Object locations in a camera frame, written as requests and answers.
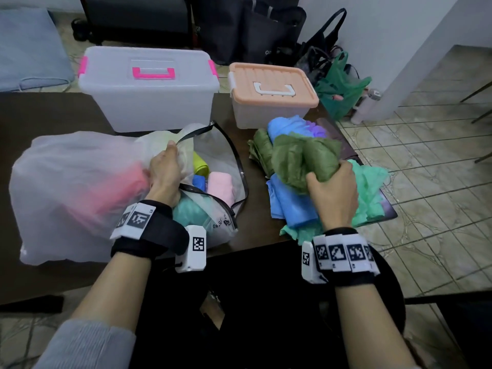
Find person's left hand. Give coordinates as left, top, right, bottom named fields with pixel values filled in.
left=145, top=140, right=185, bottom=208

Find person's right hand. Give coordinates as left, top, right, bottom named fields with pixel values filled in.
left=305, top=160, right=359, bottom=232

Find brown bag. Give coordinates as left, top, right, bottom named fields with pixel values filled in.
left=317, top=117, right=360, bottom=162

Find large clear storage bin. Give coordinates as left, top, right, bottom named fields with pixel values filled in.
left=76, top=46, right=220, bottom=134

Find translucent zipper bag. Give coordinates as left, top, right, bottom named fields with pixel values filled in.
left=8, top=120, right=250, bottom=267

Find small clear plastic bin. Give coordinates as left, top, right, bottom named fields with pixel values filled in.
left=228, top=61, right=320, bottom=130

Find person's right forearm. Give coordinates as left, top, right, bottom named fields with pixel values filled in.
left=334, top=282, right=422, bottom=369

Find person's left forearm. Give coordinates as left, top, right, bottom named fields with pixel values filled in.
left=32, top=251, right=153, bottom=369

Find person's black trousers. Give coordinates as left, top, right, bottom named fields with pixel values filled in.
left=129, top=241, right=385, bottom=369

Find black left wristband with markers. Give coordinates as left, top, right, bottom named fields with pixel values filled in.
left=110, top=199, right=190, bottom=260

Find black wristband with markers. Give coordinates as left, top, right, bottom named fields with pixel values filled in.
left=312, top=227, right=381, bottom=288
left=110, top=199, right=190, bottom=260

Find black right wristband with markers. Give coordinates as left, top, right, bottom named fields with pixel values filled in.
left=312, top=227, right=381, bottom=288

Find green plastic bag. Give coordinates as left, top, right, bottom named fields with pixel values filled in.
left=314, top=51, right=373, bottom=121

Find black round stool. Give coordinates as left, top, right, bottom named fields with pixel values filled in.
left=368, top=245, right=407, bottom=335

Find black smartphone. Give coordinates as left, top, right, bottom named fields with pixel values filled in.
left=199, top=290, right=227, bottom=331

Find dark patterned bag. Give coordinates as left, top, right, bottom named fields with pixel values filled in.
left=294, top=7, right=349, bottom=85

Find black chair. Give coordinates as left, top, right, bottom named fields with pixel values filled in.
left=71, top=0, right=193, bottom=47

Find blue-grey floor mat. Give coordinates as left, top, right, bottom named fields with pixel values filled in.
left=0, top=7, right=76, bottom=93

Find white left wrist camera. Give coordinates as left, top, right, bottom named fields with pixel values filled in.
left=175, top=225, right=208, bottom=274

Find white cable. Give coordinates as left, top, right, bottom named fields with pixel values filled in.
left=18, top=76, right=74, bottom=92

